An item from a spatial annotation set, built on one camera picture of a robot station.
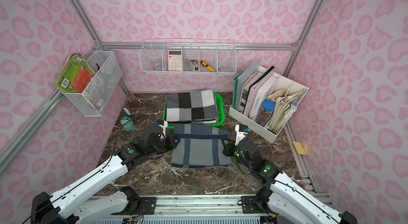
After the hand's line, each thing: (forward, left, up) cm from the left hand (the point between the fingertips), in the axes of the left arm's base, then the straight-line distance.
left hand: (180, 137), depth 76 cm
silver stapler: (+44, -3, +9) cm, 45 cm away
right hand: (-2, -19, +1) cm, 19 cm away
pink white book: (+22, -42, +6) cm, 48 cm away
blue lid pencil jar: (+15, -45, -2) cm, 47 cm away
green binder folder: (+27, -30, +12) cm, 42 cm away
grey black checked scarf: (+25, -5, -8) cm, 27 cm away
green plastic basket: (+23, -20, -11) cm, 32 cm away
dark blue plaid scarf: (-3, -10, -4) cm, 11 cm away
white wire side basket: (+36, +45, +9) cm, 58 cm away
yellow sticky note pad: (+4, -68, -22) cm, 71 cm away
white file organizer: (+16, -51, +7) cm, 54 cm away
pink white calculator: (+44, +7, +12) cm, 46 cm away
